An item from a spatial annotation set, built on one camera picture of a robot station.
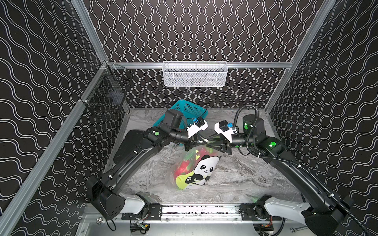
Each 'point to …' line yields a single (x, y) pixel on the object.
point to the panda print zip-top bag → (194, 168)
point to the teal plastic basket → (190, 111)
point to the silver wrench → (293, 230)
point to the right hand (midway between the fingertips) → (207, 138)
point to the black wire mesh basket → (107, 94)
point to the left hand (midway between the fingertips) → (211, 144)
